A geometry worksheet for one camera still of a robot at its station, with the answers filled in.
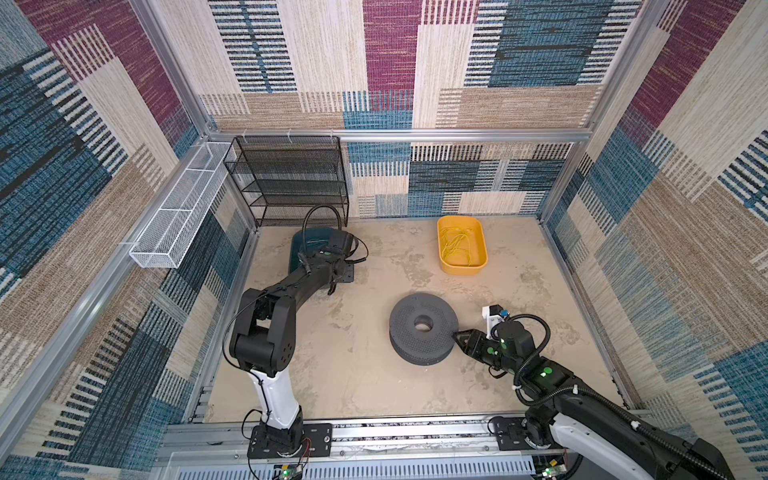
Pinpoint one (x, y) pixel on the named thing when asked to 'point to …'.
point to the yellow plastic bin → (456, 264)
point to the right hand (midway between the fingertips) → (455, 342)
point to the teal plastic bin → (309, 240)
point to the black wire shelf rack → (291, 179)
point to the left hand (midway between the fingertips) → (340, 267)
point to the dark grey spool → (422, 327)
